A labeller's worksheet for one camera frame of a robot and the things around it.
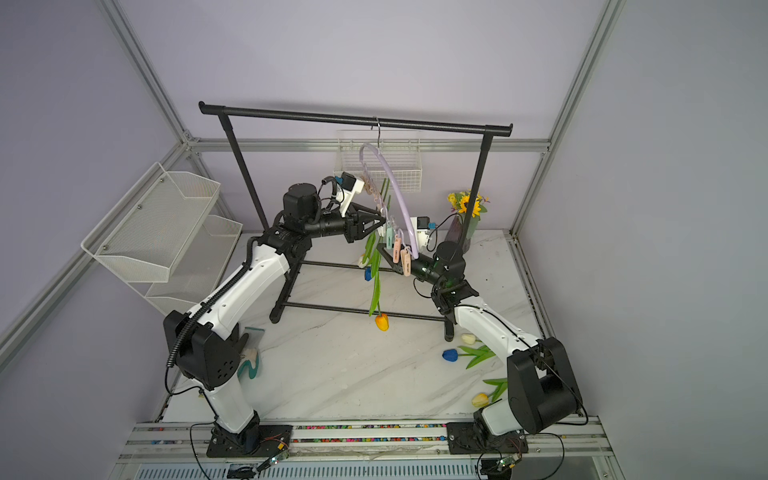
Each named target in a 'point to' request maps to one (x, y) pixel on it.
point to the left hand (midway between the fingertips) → (379, 220)
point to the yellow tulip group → (381, 320)
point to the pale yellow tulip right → (481, 400)
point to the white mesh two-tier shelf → (162, 241)
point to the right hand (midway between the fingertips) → (379, 251)
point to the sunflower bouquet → (461, 201)
